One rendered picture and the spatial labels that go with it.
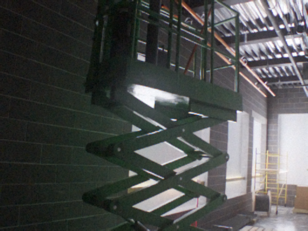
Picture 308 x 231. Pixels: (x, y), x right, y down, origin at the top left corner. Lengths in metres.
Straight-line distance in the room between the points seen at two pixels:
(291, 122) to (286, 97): 0.99
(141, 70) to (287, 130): 9.83
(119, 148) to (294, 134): 9.90
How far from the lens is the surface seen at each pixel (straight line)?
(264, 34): 6.90
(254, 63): 8.71
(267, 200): 8.77
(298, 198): 10.09
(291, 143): 11.62
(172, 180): 2.56
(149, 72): 2.30
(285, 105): 11.66
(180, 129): 2.61
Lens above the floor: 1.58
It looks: 8 degrees up
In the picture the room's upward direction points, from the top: 4 degrees clockwise
